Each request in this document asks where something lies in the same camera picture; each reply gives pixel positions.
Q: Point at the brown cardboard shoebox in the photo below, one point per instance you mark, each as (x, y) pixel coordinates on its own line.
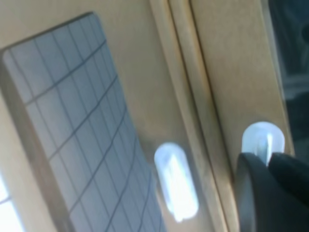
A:
(194, 73)

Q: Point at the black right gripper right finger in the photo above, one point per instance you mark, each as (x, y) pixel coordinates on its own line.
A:
(291, 174)

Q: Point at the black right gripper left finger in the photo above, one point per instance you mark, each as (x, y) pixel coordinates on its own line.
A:
(263, 205)

